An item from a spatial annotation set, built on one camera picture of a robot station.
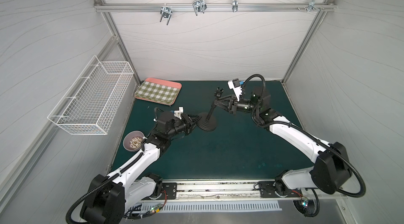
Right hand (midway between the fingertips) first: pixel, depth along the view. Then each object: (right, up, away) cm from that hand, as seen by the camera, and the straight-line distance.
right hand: (214, 101), depth 69 cm
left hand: (-5, -8, +5) cm, 11 cm away
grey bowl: (-45, -22, +17) cm, 53 cm away
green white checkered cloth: (-38, +6, +46) cm, 60 cm away
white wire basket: (-56, -1, 0) cm, 56 cm away
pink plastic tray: (-37, +6, +46) cm, 59 cm away
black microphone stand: (-5, -10, +4) cm, 12 cm away
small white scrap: (-43, -5, +37) cm, 57 cm away
